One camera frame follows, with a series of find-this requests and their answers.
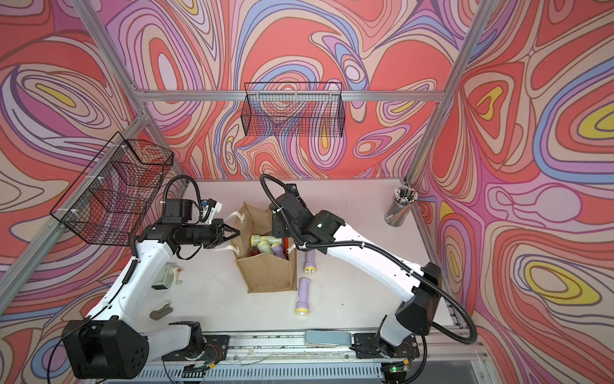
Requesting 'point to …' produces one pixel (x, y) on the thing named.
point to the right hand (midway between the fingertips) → (283, 227)
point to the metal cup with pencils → (396, 210)
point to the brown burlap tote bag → (261, 272)
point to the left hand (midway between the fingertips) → (240, 233)
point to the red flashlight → (286, 247)
